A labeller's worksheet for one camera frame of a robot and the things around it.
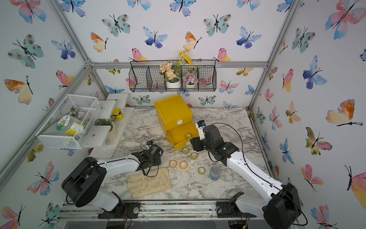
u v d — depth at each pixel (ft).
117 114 3.48
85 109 2.64
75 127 2.11
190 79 2.84
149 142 2.72
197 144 2.24
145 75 3.22
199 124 2.24
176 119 2.83
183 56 2.69
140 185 2.65
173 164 2.93
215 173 2.59
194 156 3.06
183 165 2.93
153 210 2.48
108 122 3.17
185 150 3.14
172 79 2.71
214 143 1.89
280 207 1.24
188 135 3.06
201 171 2.86
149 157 2.36
